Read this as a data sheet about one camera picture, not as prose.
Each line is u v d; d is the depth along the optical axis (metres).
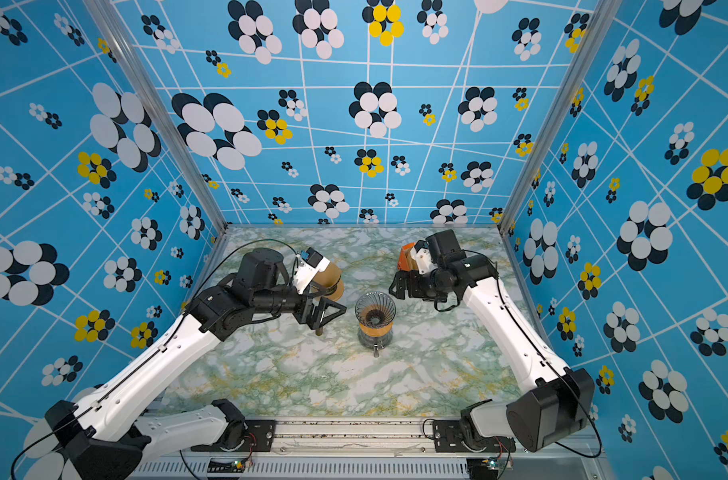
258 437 0.74
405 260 1.05
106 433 0.38
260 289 0.53
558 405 0.38
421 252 0.71
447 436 0.73
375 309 0.84
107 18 0.69
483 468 0.69
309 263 0.59
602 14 0.68
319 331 0.88
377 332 0.81
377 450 0.72
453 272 0.53
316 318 0.58
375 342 0.81
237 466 0.70
